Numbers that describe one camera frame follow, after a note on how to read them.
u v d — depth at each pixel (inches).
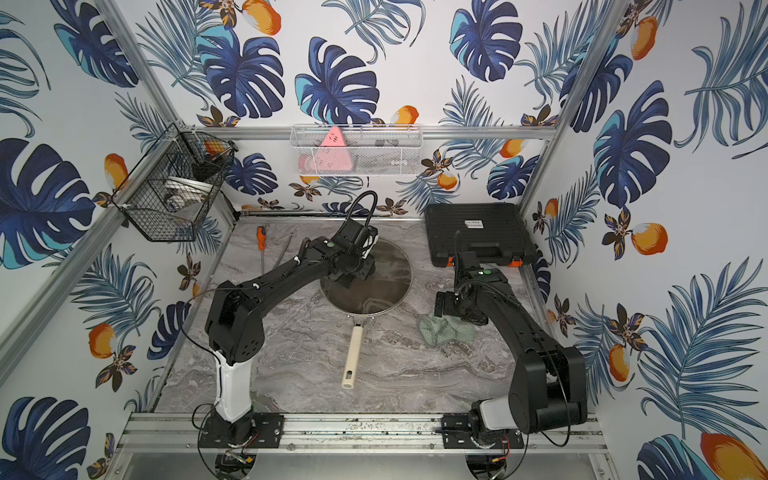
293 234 46.0
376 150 36.5
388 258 44.6
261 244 44.4
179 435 30.1
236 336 19.9
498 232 43.6
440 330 35.4
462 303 27.8
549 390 16.6
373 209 49.5
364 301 38.4
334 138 34.7
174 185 30.8
